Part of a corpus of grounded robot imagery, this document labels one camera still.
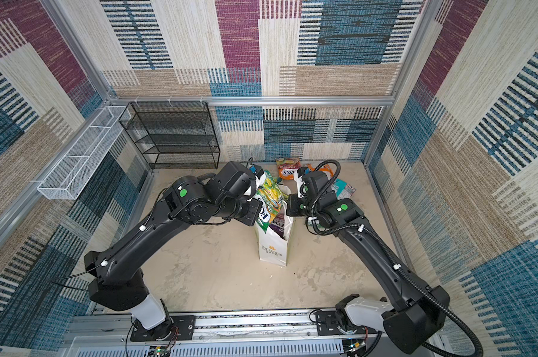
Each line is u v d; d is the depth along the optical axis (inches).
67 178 27.7
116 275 15.7
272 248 29.2
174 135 43.9
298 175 26.6
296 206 25.5
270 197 26.4
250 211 22.3
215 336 28.7
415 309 14.9
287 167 44.9
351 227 18.3
